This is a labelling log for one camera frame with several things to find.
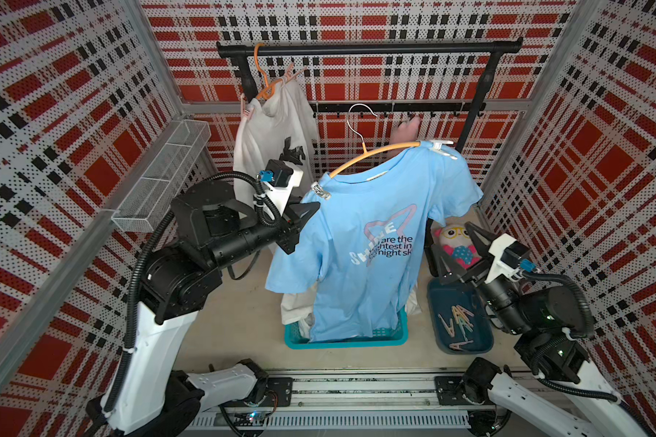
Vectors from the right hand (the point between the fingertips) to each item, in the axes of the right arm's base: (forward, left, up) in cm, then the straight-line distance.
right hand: (444, 238), depth 55 cm
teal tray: (-8, +6, -38) cm, 39 cm away
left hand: (+2, +25, +8) cm, 27 cm away
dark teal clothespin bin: (-1, -16, -42) cm, 45 cm away
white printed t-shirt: (-2, +35, -32) cm, 47 cm away
